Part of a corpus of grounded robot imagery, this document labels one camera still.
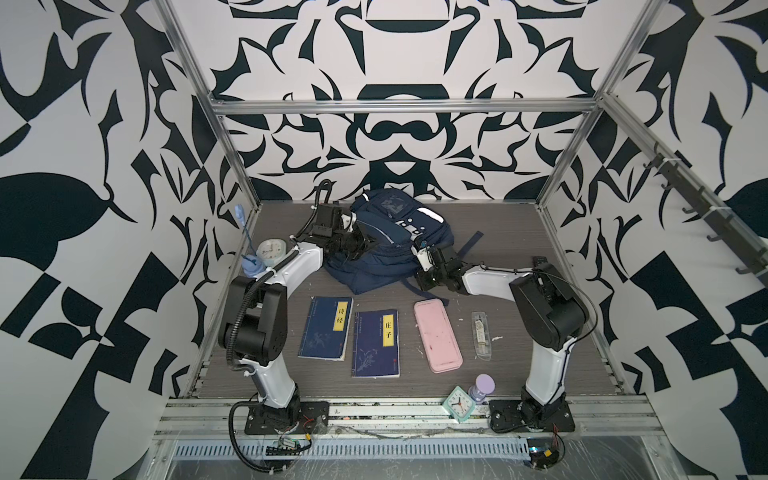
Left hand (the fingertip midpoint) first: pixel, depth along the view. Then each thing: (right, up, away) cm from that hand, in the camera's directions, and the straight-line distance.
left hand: (382, 233), depth 87 cm
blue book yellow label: (-16, -27, +2) cm, 32 cm away
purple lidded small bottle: (+24, -36, -16) cm, 46 cm away
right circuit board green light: (+38, -51, -17) cm, 66 cm away
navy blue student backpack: (+4, +4, +16) cm, 17 cm away
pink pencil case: (+17, -33, -4) cm, 37 cm away
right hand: (+12, -12, +11) cm, 20 cm away
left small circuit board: (-23, -51, -15) cm, 58 cm away
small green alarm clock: (+19, -42, -13) cm, 48 cm away
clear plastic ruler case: (+28, -29, -1) cm, 41 cm away
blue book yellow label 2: (-2, -31, -2) cm, 31 cm away
